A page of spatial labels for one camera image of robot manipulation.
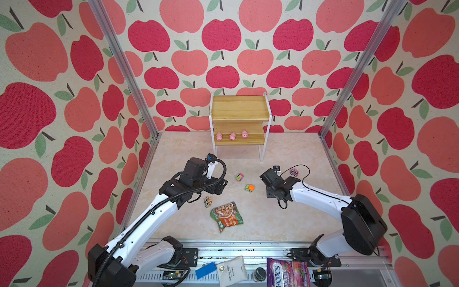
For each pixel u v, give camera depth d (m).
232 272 0.70
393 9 0.70
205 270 0.70
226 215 0.85
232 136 0.96
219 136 0.95
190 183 0.56
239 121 0.82
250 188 0.93
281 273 0.69
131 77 0.93
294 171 1.00
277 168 0.80
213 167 0.67
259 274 0.63
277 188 0.66
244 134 0.98
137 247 0.41
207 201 0.88
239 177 0.98
